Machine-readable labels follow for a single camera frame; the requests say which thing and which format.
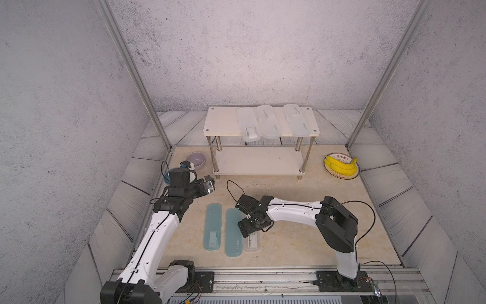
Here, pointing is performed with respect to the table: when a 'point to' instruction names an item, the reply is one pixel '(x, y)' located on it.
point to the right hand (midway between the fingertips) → (250, 230)
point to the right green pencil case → (233, 237)
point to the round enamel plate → (343, 158)
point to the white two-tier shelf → (231, 155)
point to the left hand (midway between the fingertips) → (208, 182)
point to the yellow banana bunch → (342, 168)
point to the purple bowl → (198, 158)
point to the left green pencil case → (212, 231)
